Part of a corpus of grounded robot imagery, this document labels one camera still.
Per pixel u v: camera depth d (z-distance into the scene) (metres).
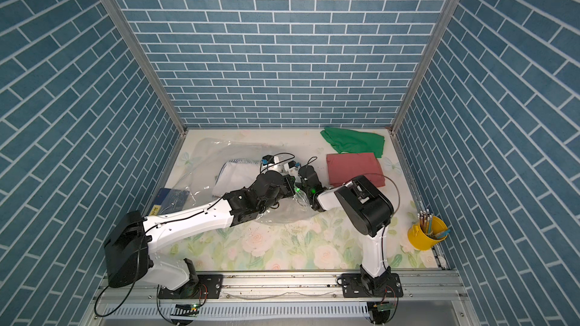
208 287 0.73
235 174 0.87
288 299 0.72
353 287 0.73
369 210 0.53
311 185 0.77
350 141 1.14
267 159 0.69
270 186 0.57
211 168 1.04
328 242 0.84
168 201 0.87
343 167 1.05
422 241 0.80
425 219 0.73
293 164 0.89
